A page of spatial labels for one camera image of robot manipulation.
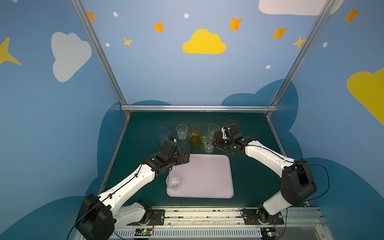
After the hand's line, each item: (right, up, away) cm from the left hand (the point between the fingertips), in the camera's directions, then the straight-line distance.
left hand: (185, 156), depth 81 cm
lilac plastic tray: (+11, -13, +6) cm, 18 cm away
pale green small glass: (+12, +12, +23) cm, 29 cm away
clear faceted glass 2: (-7, -16, +5) cm, 18 cm away
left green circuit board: (-20, -34, -11) cm, 41 cm away
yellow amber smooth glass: (+5, +14, +23) cm, 27 cm away
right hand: (+17, +7, +7) cm, 20 cm away
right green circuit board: (+41, -35, -10) cm, 55 cm away
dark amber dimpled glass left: (+6, +6, +22) cm, 24 cm away
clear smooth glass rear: (+19, +16, +26) cm, 36 cm away
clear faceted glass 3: (+15, +4, +19) cm, 24 cm away
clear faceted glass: (-4, +14, +25) cm, 29 cm away
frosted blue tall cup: (-17, +12, +17) cm, 27 cm away
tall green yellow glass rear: (+30, +20, +16) cm, 39 cm away
